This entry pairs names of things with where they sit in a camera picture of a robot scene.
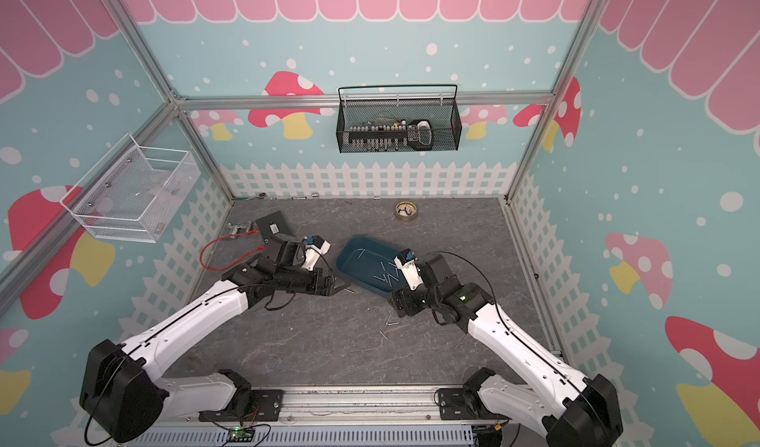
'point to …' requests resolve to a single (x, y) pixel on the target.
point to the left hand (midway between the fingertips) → (337, 288)
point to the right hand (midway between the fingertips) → (401, 291)
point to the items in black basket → (417, 134)
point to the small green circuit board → (238, 435)
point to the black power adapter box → (273, 224)
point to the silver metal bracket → (236, 229)
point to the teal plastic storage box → (369, 264)
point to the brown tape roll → (406, 211)
